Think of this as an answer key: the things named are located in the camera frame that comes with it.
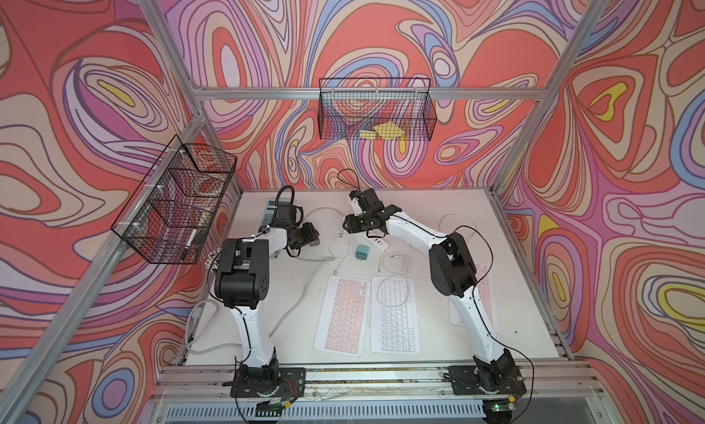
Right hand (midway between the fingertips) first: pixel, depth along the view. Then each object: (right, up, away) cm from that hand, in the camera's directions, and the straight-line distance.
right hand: (349, 230), depth 101 cm
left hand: (-12, -2, +1) cm, 13 cm away
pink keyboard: (-1, -27, -15) cm, 31 cm away
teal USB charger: (+5, -8, -2) cm, 9 cm away
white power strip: (+10, -6, -1) cm, 12 cm away
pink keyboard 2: (+46, -17, -10) cm, 50 cm away
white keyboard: (+14, -27, -17) cm, 35 cm away
